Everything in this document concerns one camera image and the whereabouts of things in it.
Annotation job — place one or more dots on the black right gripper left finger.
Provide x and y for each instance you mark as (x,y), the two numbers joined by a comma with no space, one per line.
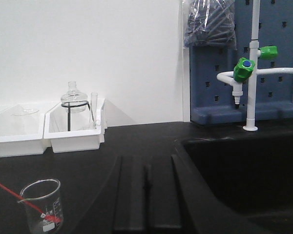
(129,200)

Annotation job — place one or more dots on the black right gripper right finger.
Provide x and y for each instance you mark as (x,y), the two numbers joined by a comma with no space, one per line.
(166,200)

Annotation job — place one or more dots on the red stirring rod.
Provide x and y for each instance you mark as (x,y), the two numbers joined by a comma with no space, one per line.
(14,196)

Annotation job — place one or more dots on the tall clear glass beaker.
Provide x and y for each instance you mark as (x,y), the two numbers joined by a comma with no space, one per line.
(25,114)

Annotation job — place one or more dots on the dark-top bench with blue cabinets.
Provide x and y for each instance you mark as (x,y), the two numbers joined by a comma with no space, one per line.
(88,161)

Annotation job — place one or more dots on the white plastic bin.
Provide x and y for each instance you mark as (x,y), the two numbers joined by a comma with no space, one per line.
(17,143)
(74,142)

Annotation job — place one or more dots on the black sink basin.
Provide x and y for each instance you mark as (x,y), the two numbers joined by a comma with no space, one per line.
(246,175)

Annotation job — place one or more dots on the clear glass test tube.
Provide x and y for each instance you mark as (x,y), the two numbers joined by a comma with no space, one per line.
(94,107)

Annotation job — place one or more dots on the round clear glass flask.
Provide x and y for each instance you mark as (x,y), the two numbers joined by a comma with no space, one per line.
(73,97)

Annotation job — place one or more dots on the white vertical trim strip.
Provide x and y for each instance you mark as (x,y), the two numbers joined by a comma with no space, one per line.
(184,73)

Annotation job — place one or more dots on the blue-grey pegboard drying rack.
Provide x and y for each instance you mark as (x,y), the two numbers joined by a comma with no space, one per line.
(278,97)

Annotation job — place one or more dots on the white faucet with green knobs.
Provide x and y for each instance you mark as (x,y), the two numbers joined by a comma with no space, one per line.
(252,73)

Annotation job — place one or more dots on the clear bag of dark pegs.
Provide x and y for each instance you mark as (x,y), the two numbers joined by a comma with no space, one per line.
(210,24)

